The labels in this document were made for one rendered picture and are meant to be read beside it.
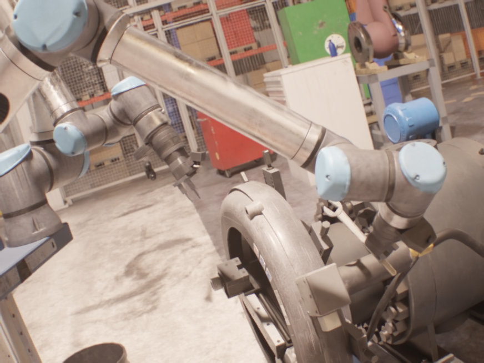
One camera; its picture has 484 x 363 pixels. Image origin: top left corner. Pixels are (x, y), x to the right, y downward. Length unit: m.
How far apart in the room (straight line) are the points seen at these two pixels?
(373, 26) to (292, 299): 4.70
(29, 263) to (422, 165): 1.06
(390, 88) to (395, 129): 7.03
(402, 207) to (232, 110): 0.35
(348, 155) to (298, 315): 0.59
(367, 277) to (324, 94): 4.24
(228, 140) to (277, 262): 5.58
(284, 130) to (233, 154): 5.96
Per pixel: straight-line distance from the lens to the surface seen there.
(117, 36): 1.05
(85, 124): 1.48
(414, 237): 1.08
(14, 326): 1.80
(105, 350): 2.52
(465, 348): 2.42
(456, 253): 1.71
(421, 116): 2.11
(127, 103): 1.48
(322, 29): 8.93
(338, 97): 5.56
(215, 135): 6.91
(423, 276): 1.65
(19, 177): 1.67
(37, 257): 1.61
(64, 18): 0.92
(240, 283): 1.80
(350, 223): 1.29
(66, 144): 1.47
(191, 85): 1.03
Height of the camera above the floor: 1.33
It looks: 12 degrees down
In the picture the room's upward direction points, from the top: 16 degrees counter-clockwise
